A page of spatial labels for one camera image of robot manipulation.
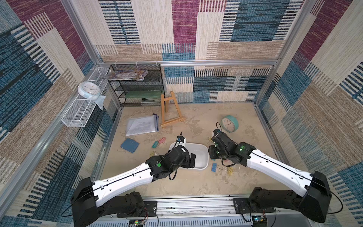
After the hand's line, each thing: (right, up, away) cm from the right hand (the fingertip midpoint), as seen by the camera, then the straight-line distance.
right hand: (209, 149), depth 80 cm
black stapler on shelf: (-43, +32, +31) cm, 61 cm away
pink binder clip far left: (-29, +2, +19) cm, 35 cm away
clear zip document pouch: (-49, +11, +28) cm, 58 cm away
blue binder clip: (+4, -12, +6) cm, 14 cm away
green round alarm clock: (+18, +14, +18) cm, 28 cm away
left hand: (-11, -2, -4) cm, 12 cm away
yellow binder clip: (-34, -6, +12) cm, 37 cm away
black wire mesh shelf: (-49, +43, +28) cm, 71 cm away
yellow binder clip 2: (+13, -14, +5) cm, 20 cm away
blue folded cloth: (-51, -1, +17) cm, 53 cm away
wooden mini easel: (-25, +14, +25) cm, 38 cm away
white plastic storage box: (-3, -3, +11) cm, 12 cm away
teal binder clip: (-33, 0, +17) cm, 37 cm away
